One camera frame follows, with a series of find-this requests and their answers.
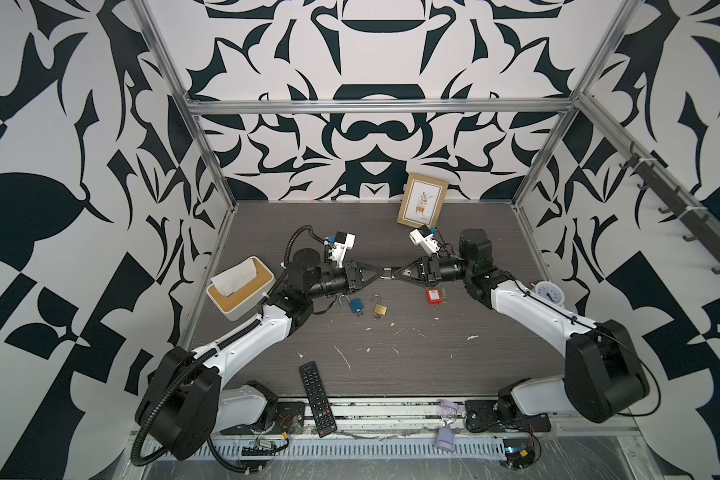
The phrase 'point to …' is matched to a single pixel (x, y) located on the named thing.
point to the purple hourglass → (445, 439)
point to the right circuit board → (519, 453)
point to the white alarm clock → (551, 292)
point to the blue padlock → (355, 303)
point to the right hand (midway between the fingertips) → (400, 280)
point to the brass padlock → (379, 308)
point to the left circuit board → (262, 448)
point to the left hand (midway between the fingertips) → (387, 268)
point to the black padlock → (387, 273)
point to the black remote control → (318, 400)
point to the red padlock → (434, 296)
